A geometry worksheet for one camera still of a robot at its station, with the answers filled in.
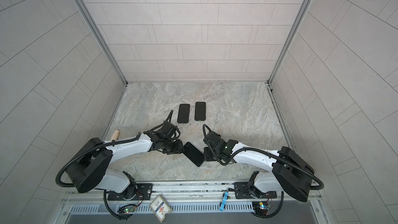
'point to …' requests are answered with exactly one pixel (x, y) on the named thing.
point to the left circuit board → (127, 208)
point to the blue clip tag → (222, 207)
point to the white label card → (160, 208)
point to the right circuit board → (260, 208)
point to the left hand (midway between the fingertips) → (187, 149)
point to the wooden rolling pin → (115, 136)
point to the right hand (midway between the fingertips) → (204, 159)
